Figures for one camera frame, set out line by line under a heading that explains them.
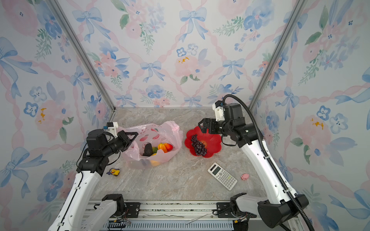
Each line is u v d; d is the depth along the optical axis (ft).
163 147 2.90
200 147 3.03
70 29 2.51
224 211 2.35
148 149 2.84
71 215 1.33
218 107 2.01
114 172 2.75
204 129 2.02
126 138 2.13
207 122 2.02
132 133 2.32
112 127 2.20
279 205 1.20
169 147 2.98
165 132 2.88
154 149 3.02
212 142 3.28
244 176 2.73
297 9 2.28
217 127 1.98
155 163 2.82
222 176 2.76
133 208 2.45
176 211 2.49
